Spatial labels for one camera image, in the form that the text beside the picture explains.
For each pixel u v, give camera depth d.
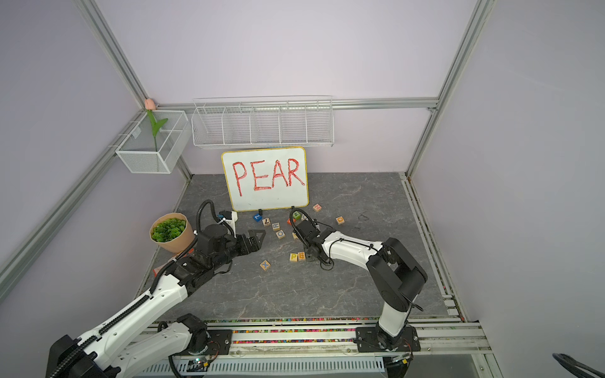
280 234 0.98
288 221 0.88
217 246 0.60
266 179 0.99
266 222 1.02
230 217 0.71
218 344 0.73
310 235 0.71
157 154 0.77
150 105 0.90
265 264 0.89
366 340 0.74
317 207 1.07
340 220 1.02
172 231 0.87
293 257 0.91
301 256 0.91
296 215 1.04
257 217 1.04
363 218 1.05
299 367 1.58
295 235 0.73
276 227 1.00
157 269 0.89
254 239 0.70
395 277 0.46
